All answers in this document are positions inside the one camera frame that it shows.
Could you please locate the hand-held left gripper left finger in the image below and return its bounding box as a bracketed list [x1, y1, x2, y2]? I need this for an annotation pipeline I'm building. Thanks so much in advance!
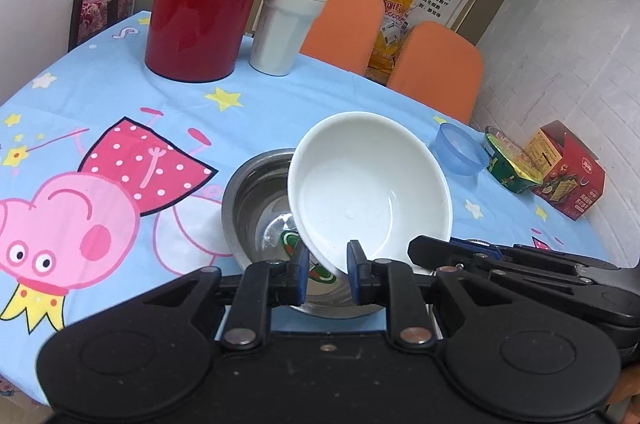
[140, 246, 311, 351]

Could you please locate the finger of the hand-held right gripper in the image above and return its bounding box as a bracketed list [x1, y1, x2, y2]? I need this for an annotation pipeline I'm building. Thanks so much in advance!
[407, 235, 621, 274]
[435, 263, 603, 305]

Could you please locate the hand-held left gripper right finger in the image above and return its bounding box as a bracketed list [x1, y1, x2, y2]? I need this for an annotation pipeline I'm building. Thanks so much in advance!
[346, 240, 501, 351]

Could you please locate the stainless steel bowl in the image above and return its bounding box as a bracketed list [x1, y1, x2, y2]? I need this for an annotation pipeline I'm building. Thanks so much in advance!
[221, 148, 396, 319]

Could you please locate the white bowl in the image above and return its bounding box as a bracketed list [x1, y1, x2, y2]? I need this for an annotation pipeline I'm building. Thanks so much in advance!
[287, 111, 454, 276]

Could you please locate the translucent blue bowl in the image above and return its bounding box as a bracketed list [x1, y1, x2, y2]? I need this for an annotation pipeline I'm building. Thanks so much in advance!
[433, 122, 489, 175]

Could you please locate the red cracker box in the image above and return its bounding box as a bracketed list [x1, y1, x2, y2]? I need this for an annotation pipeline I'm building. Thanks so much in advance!
[525, 120, 606, 221]

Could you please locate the green instant noodle bowl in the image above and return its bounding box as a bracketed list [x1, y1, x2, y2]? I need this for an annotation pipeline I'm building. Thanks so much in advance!
[484, 126, 545, 195]

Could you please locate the orange chair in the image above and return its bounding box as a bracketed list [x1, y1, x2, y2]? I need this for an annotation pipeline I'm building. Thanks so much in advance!
[294, 0, 386, 77]
[387, 21, 485, 125]

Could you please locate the yellow snack bag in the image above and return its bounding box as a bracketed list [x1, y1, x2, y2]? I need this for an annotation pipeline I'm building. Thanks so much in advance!
[367, 0, 418, 86]

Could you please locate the white lidded cup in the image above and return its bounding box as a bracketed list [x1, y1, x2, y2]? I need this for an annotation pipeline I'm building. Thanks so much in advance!
[249, 0, 331, 77]

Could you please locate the blue cartoon pig tablecloth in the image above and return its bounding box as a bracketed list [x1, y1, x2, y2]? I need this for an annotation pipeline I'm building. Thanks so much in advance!
[0, 10, 640, 405]

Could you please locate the floral red cushion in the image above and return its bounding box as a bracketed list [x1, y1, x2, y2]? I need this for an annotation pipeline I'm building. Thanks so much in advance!
[80, 0, 133, 41]

